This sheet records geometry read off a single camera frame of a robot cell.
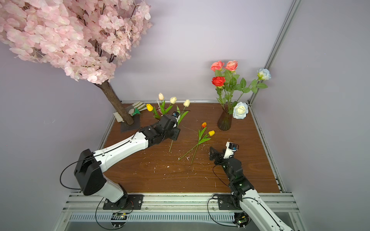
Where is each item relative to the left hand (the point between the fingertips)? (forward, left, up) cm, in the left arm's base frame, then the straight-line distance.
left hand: (179, 128), depth 82 cm
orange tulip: (+14, -16, -17) cm, 27 cm away
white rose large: (0, -32, +16) cm, 35 cm away
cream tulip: (+15, +11, +10) cm, 22 cm away
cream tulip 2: (+13, +4, +10) cm, 17 cm away
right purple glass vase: (+11, -29, -6) cm, 32 cm away
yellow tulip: (+7, -21, -16) cm, 27 cm away
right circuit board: (-41, -33, -20) cm, 56 cm away
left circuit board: (-42, +30, -22) cm, 56 cm away
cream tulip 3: (+7, -1, +3) cm, 8 cm away
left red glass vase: (+12, +13, -1) cm, 18 cm away
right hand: (-8, -22, -6) cm, 24 cm away
